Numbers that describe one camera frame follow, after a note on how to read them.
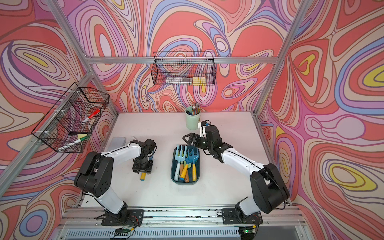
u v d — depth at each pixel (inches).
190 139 29.5
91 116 30.2
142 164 30.2
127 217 28.3
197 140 28.9
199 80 35.8
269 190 16.9
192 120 41.2
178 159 35.1
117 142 39.8
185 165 34.3
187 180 31.6
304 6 27.1
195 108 39.5
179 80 32.3
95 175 18.4
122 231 27.8
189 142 29.1
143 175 34.1
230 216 28.7
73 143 28.1
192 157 35.0
